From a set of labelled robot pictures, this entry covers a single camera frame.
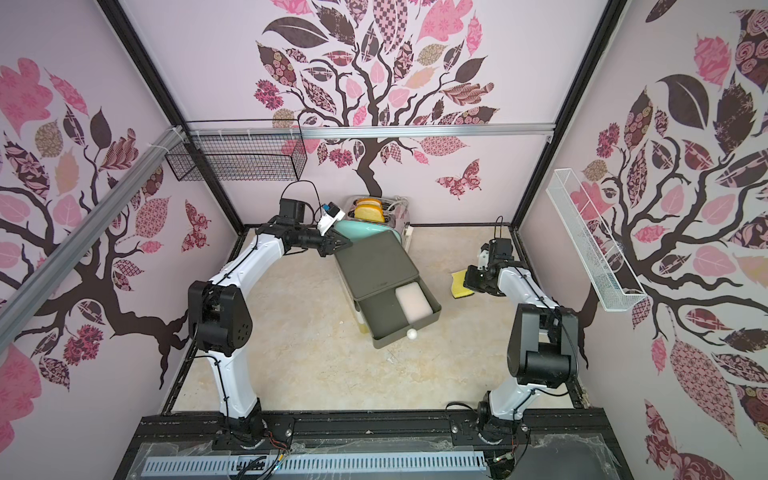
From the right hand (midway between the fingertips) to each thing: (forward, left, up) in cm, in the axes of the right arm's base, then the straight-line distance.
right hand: (469, 284), depth 93 cm
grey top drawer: (-13, +23, +7) cm, 27 cm away
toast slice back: (+26, +32, +12) cm, 43 cm away
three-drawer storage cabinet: (-1, +30, +12) cm, 33 cm away
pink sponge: (-10, +19, +8) cm, 23 cm away
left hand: (+8, +39, +12) cm, 41 cm away
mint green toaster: (+23, +22, +7) cm, 33 cm away
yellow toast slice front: (+21, +32, +12) cm, 40 cm away
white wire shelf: (-9, -31, +17) cm, 36 cm away
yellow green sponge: (0, +3, -2) cm, 4 cm away
